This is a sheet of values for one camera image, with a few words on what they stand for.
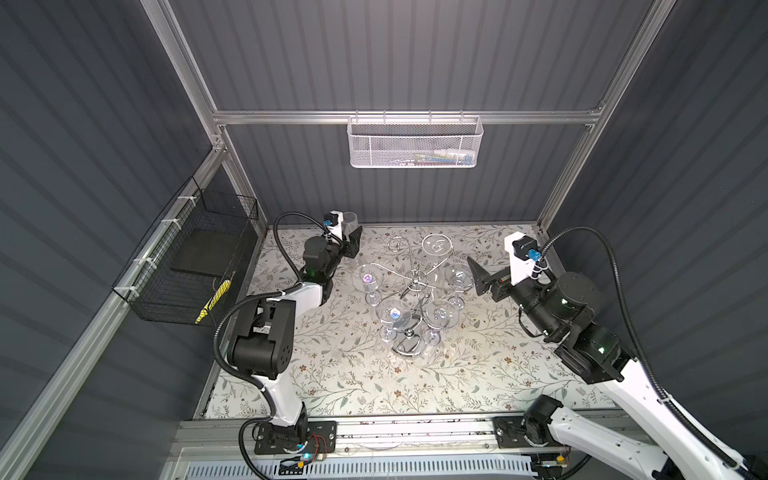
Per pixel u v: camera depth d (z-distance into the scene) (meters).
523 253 0.48
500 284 0.53
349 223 0.89
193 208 0.78
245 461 0.68
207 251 0.75
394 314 0.60
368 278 0.65
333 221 0.77
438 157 0.91
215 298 0.68
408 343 0.89
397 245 1.16
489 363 0.85
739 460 0.39
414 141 1.24
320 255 0.72
